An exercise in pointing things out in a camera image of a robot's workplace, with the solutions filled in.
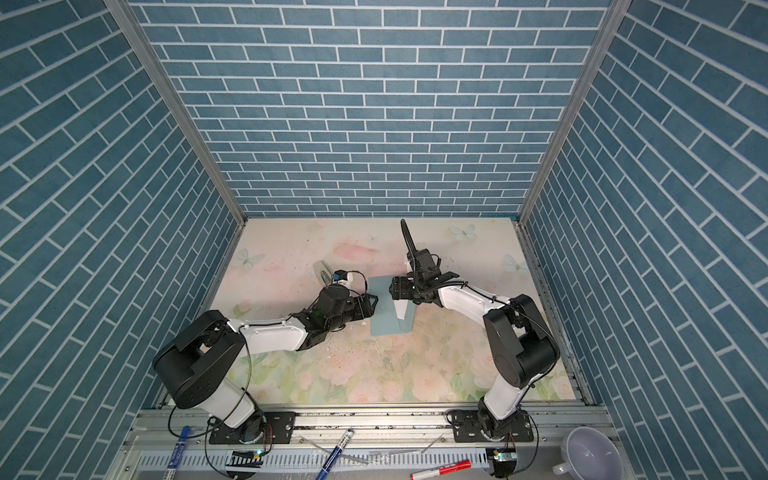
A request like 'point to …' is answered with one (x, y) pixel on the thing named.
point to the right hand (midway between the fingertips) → (397, 285)
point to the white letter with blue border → (401, 307)
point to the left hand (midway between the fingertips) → (372, 301)
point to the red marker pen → (444, 469)
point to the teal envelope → (385, 320)
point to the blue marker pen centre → (334, 455)
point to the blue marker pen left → (171, 472)
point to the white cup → (588, 454)
